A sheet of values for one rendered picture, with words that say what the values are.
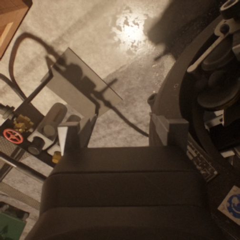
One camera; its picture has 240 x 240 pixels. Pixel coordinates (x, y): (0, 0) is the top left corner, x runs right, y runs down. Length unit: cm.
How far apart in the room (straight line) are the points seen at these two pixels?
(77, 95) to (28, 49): 37
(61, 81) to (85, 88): 15
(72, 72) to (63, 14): 29
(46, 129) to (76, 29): 51
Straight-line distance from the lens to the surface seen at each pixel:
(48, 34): 101
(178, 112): 36
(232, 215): 23
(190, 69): 43
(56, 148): 73
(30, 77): 118
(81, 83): 104
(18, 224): 327
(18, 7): 92
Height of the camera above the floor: 87
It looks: 49 degrees down
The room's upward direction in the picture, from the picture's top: 170 degrees counter-clockwise
